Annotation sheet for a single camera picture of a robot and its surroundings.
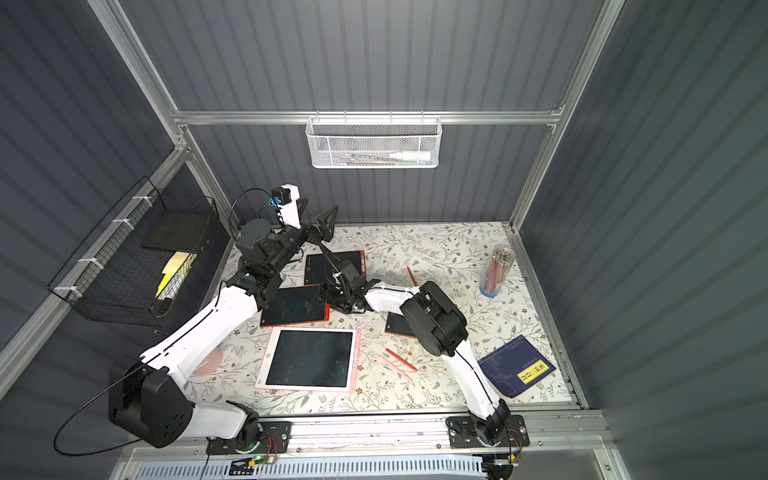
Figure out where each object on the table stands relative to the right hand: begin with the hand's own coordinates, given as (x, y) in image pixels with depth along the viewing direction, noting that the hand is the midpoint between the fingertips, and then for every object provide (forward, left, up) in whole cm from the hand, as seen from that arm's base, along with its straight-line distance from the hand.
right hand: (320, 301), depth 94 cm
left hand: (+5, -7, +36) cm, 37 cm away
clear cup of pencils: (+6, -55, +13) cm, 57 cm away
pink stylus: (-17, -26, -5) cm, 31 cm away
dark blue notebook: (-19, -58, -3) cm, 61 cm away
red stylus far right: (+13, -30, -4) cm, 33 cm away
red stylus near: (-16, -24, -4) cm, 30 cm away
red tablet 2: (-6, -24, -4) cm, 25 cm away
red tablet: (+1, +9, -4) cm, 10 cm away
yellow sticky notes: (-5, +32, +24) cm, 40 cm away
